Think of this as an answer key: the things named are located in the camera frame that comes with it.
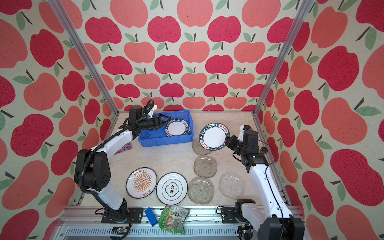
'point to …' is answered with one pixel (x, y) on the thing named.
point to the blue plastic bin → (159, 137)
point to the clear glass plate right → (231, 185)
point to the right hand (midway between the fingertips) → (230, 137)
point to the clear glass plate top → (198, 149)
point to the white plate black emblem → (171, 188)
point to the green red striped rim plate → (188, 131)
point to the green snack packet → (172, 218)
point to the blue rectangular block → (151, 216)
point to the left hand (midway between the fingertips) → (170, 122)
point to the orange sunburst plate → (141, 182)
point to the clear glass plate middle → (205, 166)
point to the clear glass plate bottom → (200, 190)
